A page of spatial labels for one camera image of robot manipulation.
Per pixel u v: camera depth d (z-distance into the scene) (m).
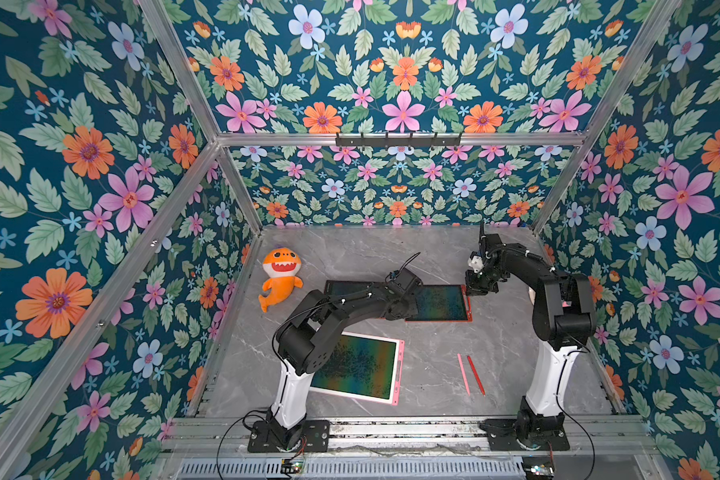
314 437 0.73
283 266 0.99
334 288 1.01
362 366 0.85
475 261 0.95
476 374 0.84
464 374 0.84
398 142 0.93
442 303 0.99
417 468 0.77
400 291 0.75
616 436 0.75
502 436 0.73
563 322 0.54
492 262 0.77
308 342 0.51
